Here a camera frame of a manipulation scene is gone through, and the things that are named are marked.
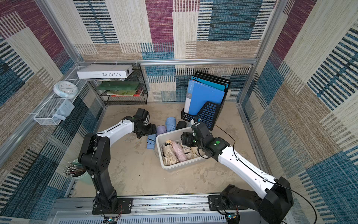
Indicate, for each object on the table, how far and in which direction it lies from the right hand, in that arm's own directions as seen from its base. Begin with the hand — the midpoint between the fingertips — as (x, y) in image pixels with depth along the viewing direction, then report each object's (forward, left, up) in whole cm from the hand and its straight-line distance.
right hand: (186, 135), depth 78 cm
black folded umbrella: (+21, +3, -18) cm, 28 cm away
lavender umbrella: (+15, +17, -15) cm, 27 cm away
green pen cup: (-20, +51, -6) cm, 55 cm away
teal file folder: (+31, -16, +11) cm, 36 cm away
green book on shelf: (+36, +45, +7) cm, 58 cm away
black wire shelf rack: (+37, +39, +1) cm, 54 cm away
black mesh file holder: (+18, -15, -4) cm, 23 cm away
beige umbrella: (-9, +10, -9) cm, 16 cm away
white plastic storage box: (+5, +7, -10) cm, 13 cm away
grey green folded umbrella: (+2, -2, +9) cm, 10 cm away
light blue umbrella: (+6, +23, -15) cm, 28 cm away
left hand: (+12, +24, -14) cm, 30 cm away
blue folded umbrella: (+19, +11, -15) cm, 27 cm away
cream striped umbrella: (-3, -1, -15) cm, 15 cm away
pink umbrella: (-3, +4, -14) cm, 15 cm away
